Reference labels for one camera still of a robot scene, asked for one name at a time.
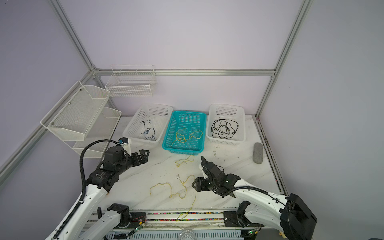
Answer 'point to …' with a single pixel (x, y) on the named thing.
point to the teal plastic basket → (185, 134)
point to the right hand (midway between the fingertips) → (194, 185)
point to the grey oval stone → (258, 153)
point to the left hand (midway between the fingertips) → (141, 154)
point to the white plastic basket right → (217, 133)
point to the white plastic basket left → (147, 122)
